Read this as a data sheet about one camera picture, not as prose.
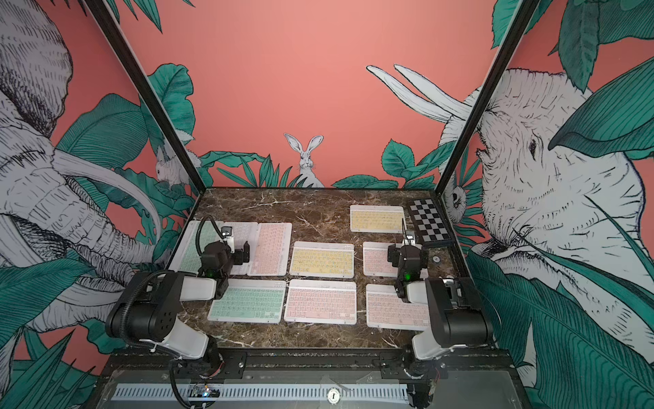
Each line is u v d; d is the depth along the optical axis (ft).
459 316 1.48
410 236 2.62
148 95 2.86
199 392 2.26
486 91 2.80
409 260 2.30
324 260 3.14
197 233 2.21
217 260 2.39
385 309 2.75
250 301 2.82
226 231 2.69
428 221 3.51
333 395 2.29
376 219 3.61
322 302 2.83
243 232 3.42
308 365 2.45
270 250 3.24
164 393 2.30
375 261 3.21
